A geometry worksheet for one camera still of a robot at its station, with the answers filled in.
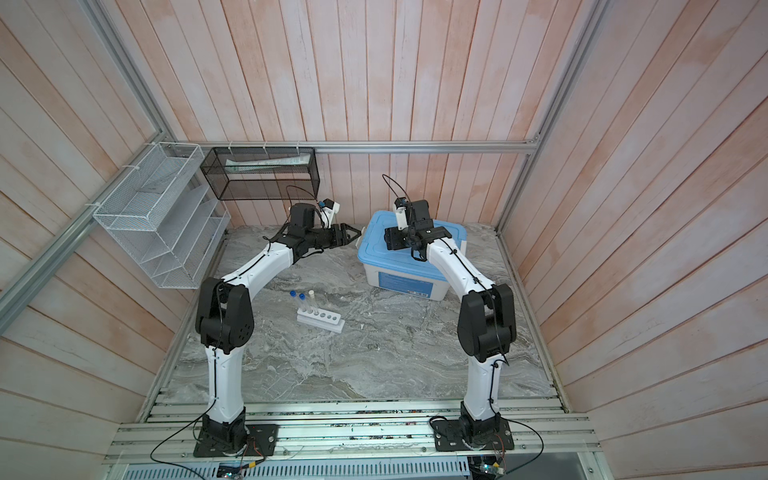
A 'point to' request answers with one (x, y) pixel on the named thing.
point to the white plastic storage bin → (403, 285)
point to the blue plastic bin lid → (373, 251)
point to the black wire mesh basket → (262, 173)
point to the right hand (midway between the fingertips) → (394, 233)
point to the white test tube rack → (319, 318)
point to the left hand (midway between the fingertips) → (357, 237)
